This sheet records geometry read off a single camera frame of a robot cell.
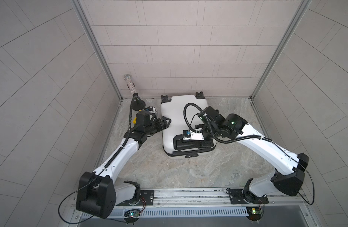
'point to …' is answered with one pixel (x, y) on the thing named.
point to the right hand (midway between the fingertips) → (194, 138)
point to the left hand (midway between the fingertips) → (170, 121)
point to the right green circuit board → (254, 213)
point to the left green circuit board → (132, 215)
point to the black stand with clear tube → (137, 103)
